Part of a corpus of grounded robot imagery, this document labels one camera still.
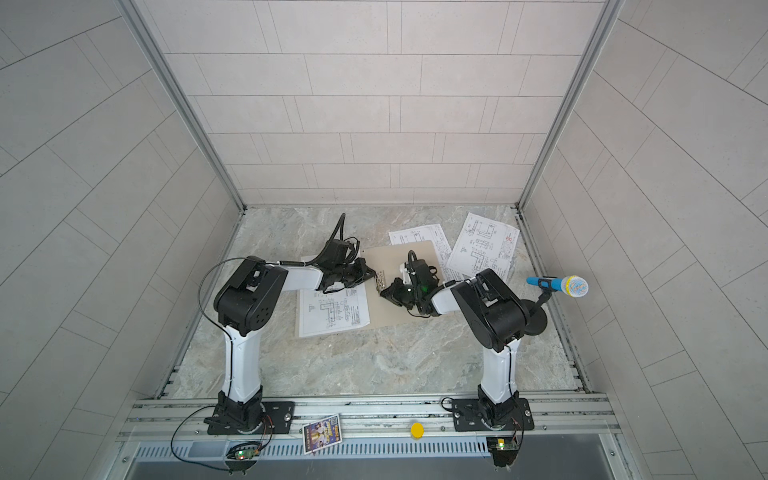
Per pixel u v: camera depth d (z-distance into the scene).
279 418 0.71
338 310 0.89
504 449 0.68
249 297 0.54
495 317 0.50
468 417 0.71
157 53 0.77
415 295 0.77
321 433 0.68
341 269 0.86
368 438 0.69
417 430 0.65
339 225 0.84
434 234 1.09
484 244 1.05
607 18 0.71
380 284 0.94
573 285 0.68
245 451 0.64
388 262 1.05
